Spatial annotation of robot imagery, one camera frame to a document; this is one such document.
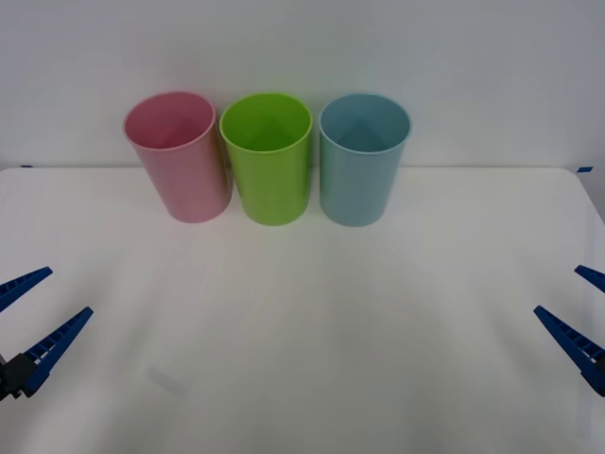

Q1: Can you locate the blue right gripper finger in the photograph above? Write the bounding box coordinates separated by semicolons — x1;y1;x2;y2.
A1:
574;265;605;293
533;306;605;397

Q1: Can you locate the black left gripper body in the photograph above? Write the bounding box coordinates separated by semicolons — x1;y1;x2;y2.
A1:
0;357;15;403

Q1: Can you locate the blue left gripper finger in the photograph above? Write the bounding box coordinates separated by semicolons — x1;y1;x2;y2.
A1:
0;266;54;313
5;306;95;398

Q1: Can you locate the pink plastic bin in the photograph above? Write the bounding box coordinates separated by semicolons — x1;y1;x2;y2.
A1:
122;90;233;224

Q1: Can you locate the pale blue plastic bin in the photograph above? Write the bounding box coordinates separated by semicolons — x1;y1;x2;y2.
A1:
318;92;412;228

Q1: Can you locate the green plastic bin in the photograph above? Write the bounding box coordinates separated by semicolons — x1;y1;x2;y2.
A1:
218;92;314;227

